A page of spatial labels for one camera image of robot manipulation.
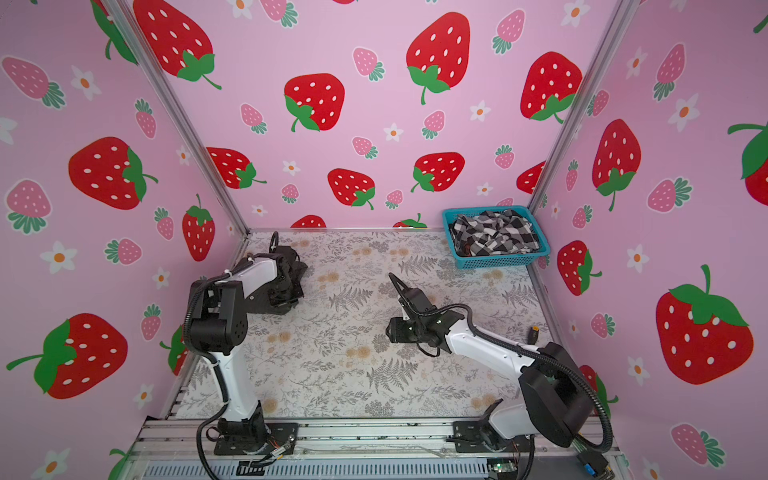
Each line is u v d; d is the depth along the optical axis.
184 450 0.73
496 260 1.04
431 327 0.63
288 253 0.86
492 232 1.05
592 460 0.70
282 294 0.84
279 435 0.75
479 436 0.66
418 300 0.66
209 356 0.55
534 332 0.90
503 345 0.49
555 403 0.42
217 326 0.54
